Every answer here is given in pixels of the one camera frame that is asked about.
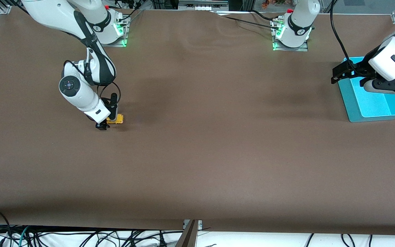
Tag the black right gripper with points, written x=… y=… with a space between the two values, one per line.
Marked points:
x=102 y=126

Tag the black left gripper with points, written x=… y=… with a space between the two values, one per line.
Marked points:
x=363 y=65

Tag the yellow beetle toy car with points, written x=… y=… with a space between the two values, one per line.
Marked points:
x=118 y=119

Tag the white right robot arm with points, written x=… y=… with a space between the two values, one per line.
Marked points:
x=81 y=96

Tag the teal plastic storage bin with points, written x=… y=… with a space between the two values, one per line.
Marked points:
x=372 y=106

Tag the brown table cover sheet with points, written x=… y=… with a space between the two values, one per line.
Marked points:
x=197 y=154

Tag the orange background objects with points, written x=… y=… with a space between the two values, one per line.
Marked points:
x=267 y=4

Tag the dark table support beam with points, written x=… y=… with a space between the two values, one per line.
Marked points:
x=188 y=238

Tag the grey power strip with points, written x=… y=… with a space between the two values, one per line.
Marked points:
x=201 y=5

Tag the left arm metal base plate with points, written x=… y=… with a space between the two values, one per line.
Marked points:
x=300 y=49

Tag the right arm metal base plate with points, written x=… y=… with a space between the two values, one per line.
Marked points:
x=115 y=44

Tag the small metal table bracket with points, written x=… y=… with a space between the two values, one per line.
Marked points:
x=200 y=224

